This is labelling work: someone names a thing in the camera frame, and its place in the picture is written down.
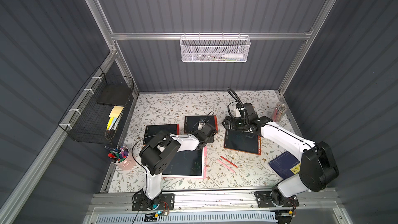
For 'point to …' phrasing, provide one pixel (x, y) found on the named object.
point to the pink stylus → (226, 166)
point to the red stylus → (228, 161)
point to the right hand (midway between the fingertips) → (231, 122)
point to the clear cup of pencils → (279, 111)
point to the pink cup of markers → (122, 156)
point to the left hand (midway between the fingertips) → (206, 136)
